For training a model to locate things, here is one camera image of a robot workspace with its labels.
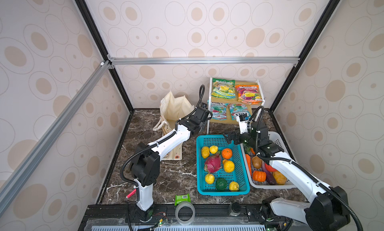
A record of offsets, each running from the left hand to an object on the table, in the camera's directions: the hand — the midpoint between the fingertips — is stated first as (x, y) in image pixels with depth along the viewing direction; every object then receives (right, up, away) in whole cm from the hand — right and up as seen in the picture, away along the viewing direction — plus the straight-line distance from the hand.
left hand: (201, 116), depth 87 cm
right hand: (+15, -7, -7) cm, 18 cm away
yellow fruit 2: (+16, -37, -10) cm, 41 cm away
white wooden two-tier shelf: (+14, +9, -8) cm, 19 cm away
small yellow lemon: (+8, -20, +5) cm, 22 cm away
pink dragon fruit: (+6, -26, -4) cm, 27 cm away
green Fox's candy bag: (+24, +6, +8) cm, 26 cm away
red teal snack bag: (+12, +4, +7) cm, 14 cm away
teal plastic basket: (+18, -30, -2) cm, 35 cm away
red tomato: (+25, -21, -31) cm, 45 cm away
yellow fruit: (+4, -34, -7) cm, 35 cm away
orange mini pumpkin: (+31, -32, -8) cm, 45 cm away
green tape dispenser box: (-10, -43, -10) cm, 45 cm away
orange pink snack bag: (+25, +12, -9) cm, 29 cm away
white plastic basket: (+46, -12, +5) cm, 48 cm away
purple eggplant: (+37, -33, -6) cm, 50 cm away
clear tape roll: (-10, -44, -13) cm, 47 cm away
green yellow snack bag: (+12, +15, -7) cm, 20 cm away
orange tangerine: (+15, -22, +3) cm, 27 cm away
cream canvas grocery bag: (-19, +5, +12) cm, 23 cm away
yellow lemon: (+3, -22, +4) cm, 22 cm away
